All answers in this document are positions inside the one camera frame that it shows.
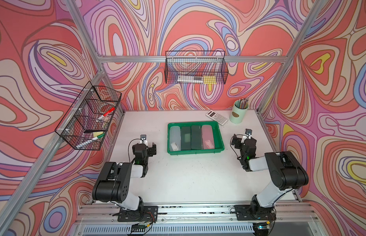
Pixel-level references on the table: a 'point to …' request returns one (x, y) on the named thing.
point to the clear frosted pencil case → (174, 138)
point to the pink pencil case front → (208, 142)
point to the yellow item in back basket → (209, 79)
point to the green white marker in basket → (98, 136)
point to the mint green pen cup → (237, 114)
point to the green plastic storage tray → (219, 142)
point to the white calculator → (217, 117)
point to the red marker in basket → (109, 111)
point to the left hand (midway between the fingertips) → (146, 143)
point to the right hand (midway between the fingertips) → (242, 138)
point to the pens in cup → (243, 103)
